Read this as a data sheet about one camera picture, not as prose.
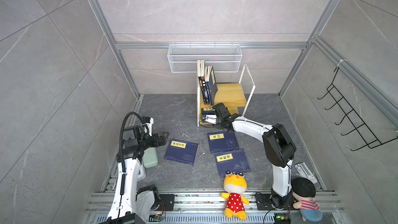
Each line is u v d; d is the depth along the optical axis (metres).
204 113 1.00
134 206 0.42
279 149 0.51
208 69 0.80
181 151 0.90
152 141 0.68
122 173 0.46
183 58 1.01
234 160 0.86
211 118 0.85
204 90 0.78
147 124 0.68
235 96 0.93
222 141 0.94
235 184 0.73
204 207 0.73
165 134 0.77
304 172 0.82
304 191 0.70
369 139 0.59
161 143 0.70
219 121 0.76
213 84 0.87
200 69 0.76
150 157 0.85
